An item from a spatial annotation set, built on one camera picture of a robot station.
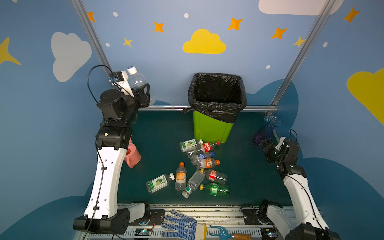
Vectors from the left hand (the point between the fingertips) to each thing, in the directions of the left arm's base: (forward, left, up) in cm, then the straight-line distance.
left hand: (145, 85), depth 59 cm
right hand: (-5, -58, -32) cm, 66 cm away
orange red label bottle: (-12, -29, -45) cm, 55 cm away
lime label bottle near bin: (+3, -18, -48) cm, 52 cm away
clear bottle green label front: (-21, -21, -47) cm, 56 cm away
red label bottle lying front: (-18, -32, -47) cm, 59 cm away
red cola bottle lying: (+1, -29, -47) cm, 55 cm away
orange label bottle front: (-21, -13, -48) cm, 54 cm away
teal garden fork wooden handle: (-46, -36, -52) cm, 78 cm away
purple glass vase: (+11, -69, -34) cm, 77 cm away
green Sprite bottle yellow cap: (-26, -33, -46) cm, 62 cm away
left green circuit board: (-45, +4, -52) cm, 68 cm away
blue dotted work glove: (-43, -18, -51) cm, 69 cm away
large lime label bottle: (-22, -1, -48) cm, 53 cm away
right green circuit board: (-44, -58, -52) cm, 89 cm away
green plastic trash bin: (+12, -32, -43) cm, 55 cm away
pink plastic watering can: (-9, +15, -43) cm, 46 cm away
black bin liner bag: (+33, -38, -30) cm, 59 cm away
